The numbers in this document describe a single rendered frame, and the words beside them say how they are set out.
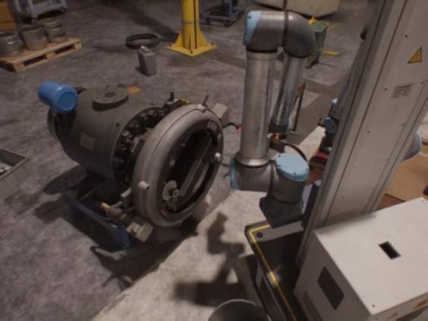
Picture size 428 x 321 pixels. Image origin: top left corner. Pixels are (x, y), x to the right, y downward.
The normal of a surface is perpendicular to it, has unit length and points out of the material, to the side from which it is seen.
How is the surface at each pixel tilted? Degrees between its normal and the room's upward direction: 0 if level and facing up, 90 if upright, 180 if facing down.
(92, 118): 35
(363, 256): 0
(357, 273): 0
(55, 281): 0
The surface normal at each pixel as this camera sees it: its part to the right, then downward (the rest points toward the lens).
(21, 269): 0.00, -0.77
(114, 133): -0.37, -0.24
